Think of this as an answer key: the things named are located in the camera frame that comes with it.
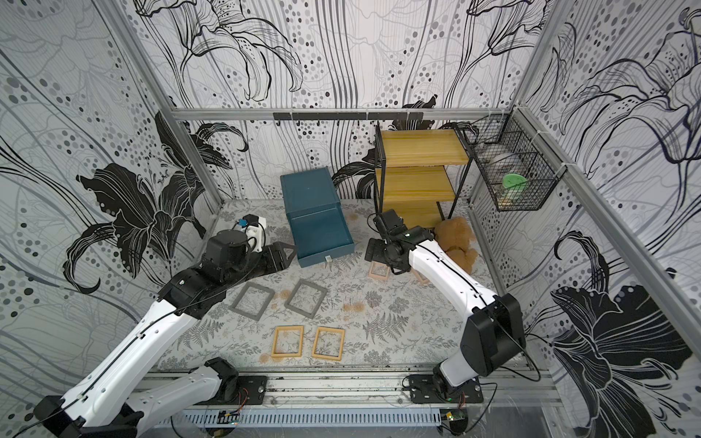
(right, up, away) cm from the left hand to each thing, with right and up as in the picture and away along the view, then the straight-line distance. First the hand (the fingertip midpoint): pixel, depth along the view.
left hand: (295, 259), depth 70 cm
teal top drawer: (+4, +6, +23) cm, 24 cm away
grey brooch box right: (-5, -14, +23) cm, 28 cm away
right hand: (+24, -1, +15) cm, 29 cm away
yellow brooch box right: (+7, -27, +12) cm, 31 cm away
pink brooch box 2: (+38, -10, +24) cm, 46 cm away
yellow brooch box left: (-5, -27, +12) cm, 30 cm away
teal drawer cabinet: (-1, +22, +25) cm, 33 cm away
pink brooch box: (+24, -8, +28) cm, 38 cm away
